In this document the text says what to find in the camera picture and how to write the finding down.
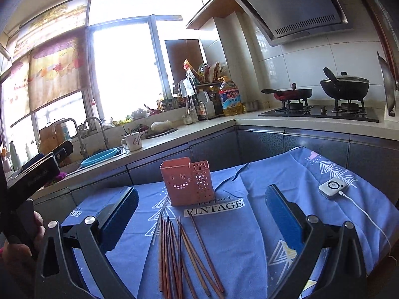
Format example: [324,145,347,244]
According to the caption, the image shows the round dark trivet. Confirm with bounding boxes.
[146,128,178,139]

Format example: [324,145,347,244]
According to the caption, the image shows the blue basin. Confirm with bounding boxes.
[81,148,120,167]

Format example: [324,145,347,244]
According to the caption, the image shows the cooking oil bottle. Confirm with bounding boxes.
[219,76,243,116]

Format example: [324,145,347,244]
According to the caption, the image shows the dark lower cabinets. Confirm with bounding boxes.
[34,125,398,222]

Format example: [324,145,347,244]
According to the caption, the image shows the person's left hand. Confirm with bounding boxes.
[3,211,45,287]

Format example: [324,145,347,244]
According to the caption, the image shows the white square device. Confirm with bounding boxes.
[318,177,347,200]

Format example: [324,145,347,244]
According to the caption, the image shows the white cable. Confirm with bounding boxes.
[338,190,392,250]

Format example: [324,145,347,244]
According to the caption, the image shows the white mug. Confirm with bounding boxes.
[121,132,143,152]

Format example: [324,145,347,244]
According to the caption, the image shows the black condiment rack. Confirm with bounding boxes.
[196,82,224,117]

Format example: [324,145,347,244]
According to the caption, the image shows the pink perforated utensil holder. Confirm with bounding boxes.
[160,157,214,207]

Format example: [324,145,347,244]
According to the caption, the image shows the chrome faucet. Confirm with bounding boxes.
[51,117,89,159]
[83,116,109,149]

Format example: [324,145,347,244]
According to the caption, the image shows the white plastic jug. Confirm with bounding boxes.
[198,90,216,120]

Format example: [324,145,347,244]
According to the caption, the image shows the black wok with lid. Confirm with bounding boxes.
[320,67,370,101]

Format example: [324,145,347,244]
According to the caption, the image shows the wooden cutting board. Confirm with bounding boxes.
[39,124,66,155]

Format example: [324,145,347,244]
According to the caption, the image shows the range hood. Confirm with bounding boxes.
[235,0,352,46]

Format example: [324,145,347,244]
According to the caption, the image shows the black gas stove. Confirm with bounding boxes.
[258,99,379,123]

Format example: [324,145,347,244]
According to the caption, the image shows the white cloth lump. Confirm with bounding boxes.
[150,120,173,132]

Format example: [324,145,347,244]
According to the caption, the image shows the blue printed tablecloth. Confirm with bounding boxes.
[61,145,393,299]

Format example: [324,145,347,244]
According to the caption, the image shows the brown wooden chopstick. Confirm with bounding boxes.
[177,220,211,296]
[158,216,164,292]
[189,214,224,294]
[181,226,224,298]
[172,223,198,298]
[167,219,183,298]
[162,219,171,299]
[177,216,184,299]

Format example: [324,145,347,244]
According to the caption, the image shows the patterned roller blind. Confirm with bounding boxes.
[1,27,90,126]

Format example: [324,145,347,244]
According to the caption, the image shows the red frying pan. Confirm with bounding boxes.
[261,83,312,101]

